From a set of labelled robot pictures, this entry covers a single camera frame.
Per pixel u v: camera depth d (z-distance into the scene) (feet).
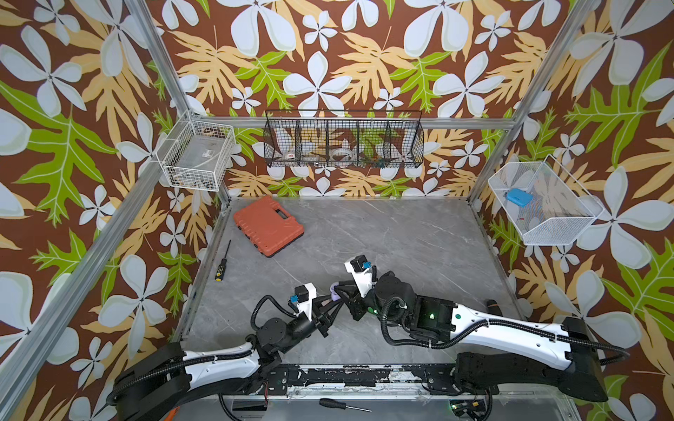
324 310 2.14
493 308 2.85
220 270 3.14
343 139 3.19
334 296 2.21
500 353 1.53
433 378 2.45
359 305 1.92
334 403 2.31
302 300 2.02
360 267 1.86
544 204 2.68
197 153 2.83
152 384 1.38
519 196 2.80
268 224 3.44
